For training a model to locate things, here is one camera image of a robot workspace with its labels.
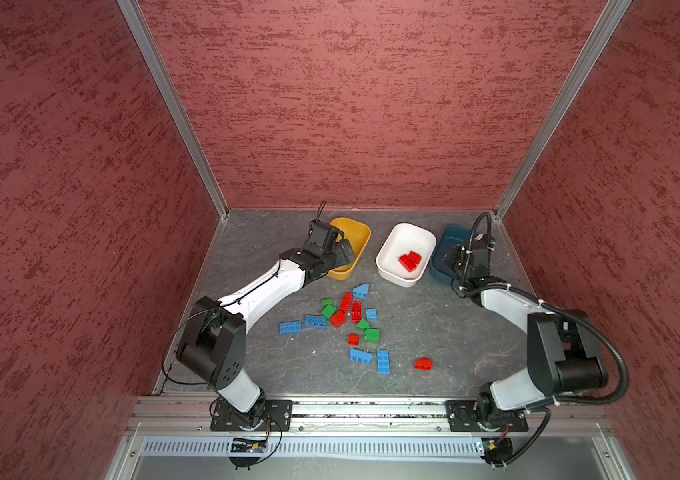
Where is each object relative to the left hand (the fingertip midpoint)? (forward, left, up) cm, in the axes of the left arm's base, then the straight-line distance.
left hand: (340, 259), depth 88 cm
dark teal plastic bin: (+17, -41, -9) cm, 45 cm away
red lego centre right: (-11, -5, -14) cm, 18 cm away
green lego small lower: (-16, -7, -12) cm, 21 cm away
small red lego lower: (-19, -4, -14) cm, 24 cm away
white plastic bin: (+14, -23, -13) cm, 30 cm away
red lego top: (+9, -26, -13) cm, 30 cm away
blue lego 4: (-26, -13, -12) cm, 32 cm away
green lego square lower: (-19, -10, -12) cm, 24 cm away
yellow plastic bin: (+20, -6, -12) cm, 24 cm away
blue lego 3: (-25, -6, -12) cm, 28 cm away
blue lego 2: (-14, +8, -14) cm, 21 cm away
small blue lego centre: (-11, -10, -13) cm, 20 cm away
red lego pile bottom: (-14, 0, -12) cm, 19 cm away
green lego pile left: (-10, +4, -13) cm, 17 cm away
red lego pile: (+9, -22, -13) cm, 27 cm away
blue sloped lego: (-4, -7, -12) cm, 15 cm away
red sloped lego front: (-26, -24, -13) cm, 38 cm away
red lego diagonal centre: (-9, -2, -12) cm, 15 cm away
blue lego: (-16, +15, -13) cm, 26 cm away
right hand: (+5, -35, -3) cm, 35 cm away
